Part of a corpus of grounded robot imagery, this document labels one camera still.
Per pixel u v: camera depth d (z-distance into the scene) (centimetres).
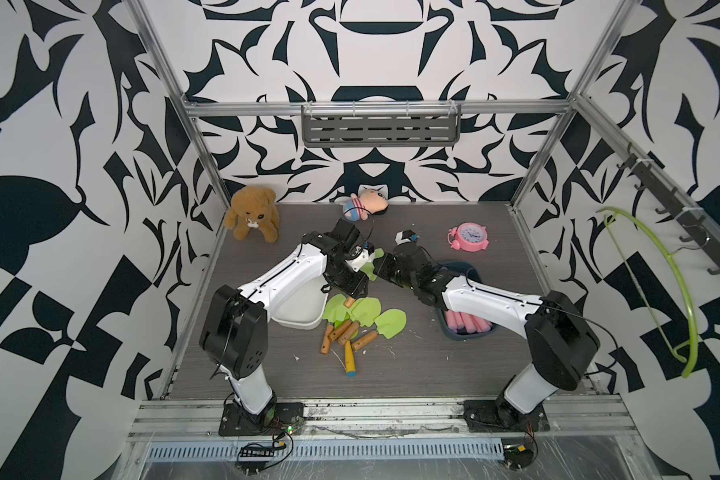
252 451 73
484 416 74
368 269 81
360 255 75
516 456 71
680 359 60
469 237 108
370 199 111
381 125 96
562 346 45
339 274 71
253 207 96
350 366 79
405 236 80
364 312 92
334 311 91
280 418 73
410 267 67
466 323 85
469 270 99
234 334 45
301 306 89
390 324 89
